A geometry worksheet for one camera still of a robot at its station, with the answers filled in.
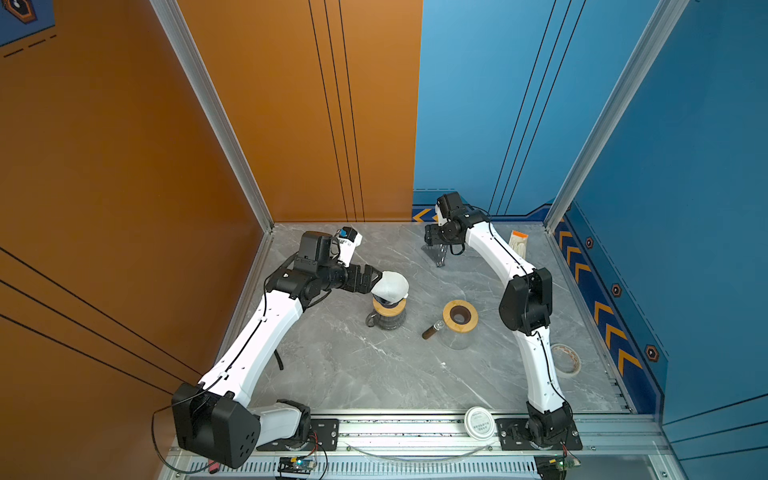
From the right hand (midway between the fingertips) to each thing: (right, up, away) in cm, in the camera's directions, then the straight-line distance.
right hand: (434, 236), depth 100 cm
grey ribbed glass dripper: (+3, -7, +5) cm, 9 cm away
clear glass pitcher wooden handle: (-2, -26, -17) cm, 32 cm away
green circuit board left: (-37, -56, -29) cm, 74 cm away
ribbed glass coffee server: (-16, -26, -12) cm, 33 cm away
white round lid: (+6, -46, -31) cm, 55 cm away
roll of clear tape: (+36, -36, -15) cm, 53 cm away
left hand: (-21, -10, -23) cm, 32 cm away
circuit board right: (+24, -56, -30) cm, 68 cm away
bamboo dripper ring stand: (-15, -23, -15) cm, 31 cm away
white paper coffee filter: (-14, -16, -14) cm, 25 cm away
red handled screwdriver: (-55, -54, -32) cm, 84 cm away
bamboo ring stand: (+5, -23, -17) cm, 29 cm away
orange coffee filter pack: (+28, -2, 0) cm, 29 cm away
